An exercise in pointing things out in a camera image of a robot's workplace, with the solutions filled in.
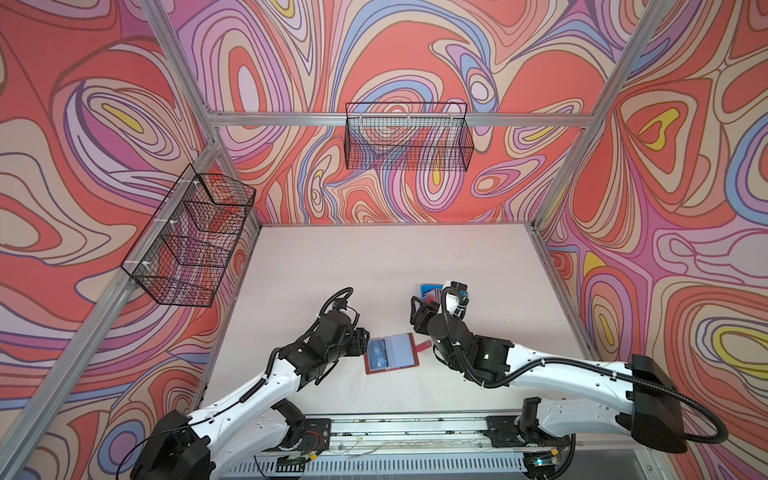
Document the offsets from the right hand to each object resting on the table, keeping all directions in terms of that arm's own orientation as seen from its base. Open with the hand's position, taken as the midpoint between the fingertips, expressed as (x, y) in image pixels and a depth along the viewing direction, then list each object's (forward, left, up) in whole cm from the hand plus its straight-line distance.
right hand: (423, 306), depth 76 cm
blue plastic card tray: (+15, -3, -15) cm, 22 cm away
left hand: (-2, +15, -10) cm, 18 cm away
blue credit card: (-5, +13, -17) cm, 22 cm away
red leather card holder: (-5, +8, -17) cm, 20 cm away
